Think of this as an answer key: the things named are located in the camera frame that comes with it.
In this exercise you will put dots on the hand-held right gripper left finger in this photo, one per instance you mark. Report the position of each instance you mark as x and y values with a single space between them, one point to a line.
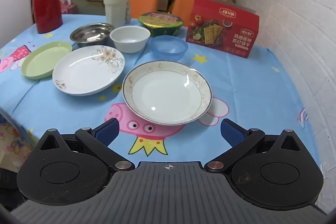
106 132

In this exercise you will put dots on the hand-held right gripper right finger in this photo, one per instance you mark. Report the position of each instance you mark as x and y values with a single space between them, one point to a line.
232 132

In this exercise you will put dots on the gold-rimmed white plate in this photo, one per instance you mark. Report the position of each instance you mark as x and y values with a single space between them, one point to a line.
165 92

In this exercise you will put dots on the stainless steel bowl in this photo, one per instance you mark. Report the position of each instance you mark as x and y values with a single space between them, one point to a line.
89 33

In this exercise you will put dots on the blue cartoon tablecloth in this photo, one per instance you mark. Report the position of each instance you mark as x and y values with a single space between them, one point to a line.
249 87

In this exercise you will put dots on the floral white plate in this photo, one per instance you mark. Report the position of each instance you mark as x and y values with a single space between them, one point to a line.
84 71

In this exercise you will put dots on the pale cartoon printed cloth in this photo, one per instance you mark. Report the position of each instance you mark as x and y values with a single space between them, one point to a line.
13 140

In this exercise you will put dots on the white bowl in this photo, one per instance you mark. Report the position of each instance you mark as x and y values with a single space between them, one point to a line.
130 40

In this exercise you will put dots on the light green plate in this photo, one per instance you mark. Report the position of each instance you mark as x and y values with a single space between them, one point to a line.
42 61

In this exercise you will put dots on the red cracker box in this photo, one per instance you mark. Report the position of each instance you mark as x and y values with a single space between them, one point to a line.
223 29

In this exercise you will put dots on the blue plastic bowl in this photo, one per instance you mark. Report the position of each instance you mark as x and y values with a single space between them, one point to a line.
168 48

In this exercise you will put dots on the green instant noodle bowl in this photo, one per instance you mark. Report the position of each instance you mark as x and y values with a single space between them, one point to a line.
160 23

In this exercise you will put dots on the white travel tumbler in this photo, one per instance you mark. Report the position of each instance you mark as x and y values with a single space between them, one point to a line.
114 8

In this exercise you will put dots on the pink box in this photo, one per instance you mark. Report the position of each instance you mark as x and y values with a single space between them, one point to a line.
68 8

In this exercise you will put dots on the red thermos jug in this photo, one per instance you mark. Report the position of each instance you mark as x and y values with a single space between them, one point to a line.
47 3

